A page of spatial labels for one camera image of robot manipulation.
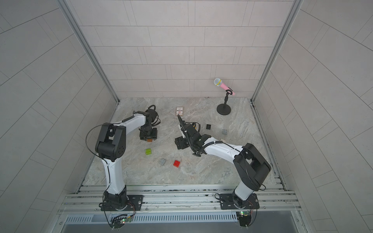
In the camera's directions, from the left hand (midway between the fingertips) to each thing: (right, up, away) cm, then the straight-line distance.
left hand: (154, 137), depth 98 cm
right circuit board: (+51, -33, -30) cm, 68 cm away
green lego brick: (-1, -7, -9) cm, 12 cm away
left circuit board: (-7, -33, -33) cm, 47 cm away
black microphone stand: (+51, +19, +11) cm, 55 cm away
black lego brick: (+37, +7, +1) cm, 38 cm away
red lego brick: (+17, -12, -16) cm, 26 cm away
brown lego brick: (-1, -1, -5) cm, 6 cm away
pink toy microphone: (+43, +36, -7) cm, 57 cm away
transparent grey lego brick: (+48, +4, -2) cm, 48 cm away
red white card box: (+16, +18, +10) cm, 26 cm away
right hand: (+19, 0, -12) cm, 22 cm away
